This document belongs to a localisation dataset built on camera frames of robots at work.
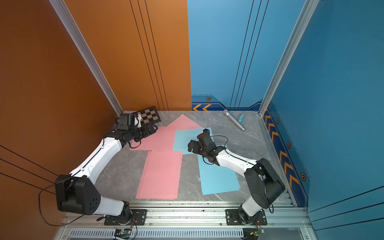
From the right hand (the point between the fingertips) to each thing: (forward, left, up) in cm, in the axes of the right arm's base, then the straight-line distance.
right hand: (194, 146), depth 89 cm
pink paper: (+13, +23, -11) cm, 28 cm away
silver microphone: (+34, -24, -6) cm, 43 cm away
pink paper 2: (-15, +20, -10) cm, 27 cm away
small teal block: (+26, -34, -4) cm, 43 cm away
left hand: (+6, +24, +10) cm, 26 cm away
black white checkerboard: (+31, +36, -5) cm, 48 cm away
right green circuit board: (-42, -27, -11) cm, 51 cm away
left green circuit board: (-42, +34, -12) cm, 56 cm away
